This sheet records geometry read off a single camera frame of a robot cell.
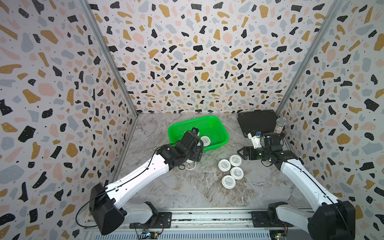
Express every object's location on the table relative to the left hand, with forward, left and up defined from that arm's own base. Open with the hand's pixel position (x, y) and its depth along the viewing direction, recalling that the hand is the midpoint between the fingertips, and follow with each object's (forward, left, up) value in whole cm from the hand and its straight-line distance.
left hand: (196, 148), depth 77 cm
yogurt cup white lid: (+15, -6, -15) cm, 22 cm away
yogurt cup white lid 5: (-7, -23, -15) cm, 28 cm away
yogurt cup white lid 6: (-13, -17, -14) cm, 26 cm away
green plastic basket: (+31, -8, -18) cm, 36 cm away
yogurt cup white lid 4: (-2, -16, -15) cm, 22 cm away
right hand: (+1, -26, -6) cm, 27 cm away
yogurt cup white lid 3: (0, -23, -14) cm, 27 cm away
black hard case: (+39, -53, -23) cm, 69 cm away
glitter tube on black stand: (+11, -46, +3) cm, 48 cm away
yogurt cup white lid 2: (-1, +4, -16) cm, 16 cm away
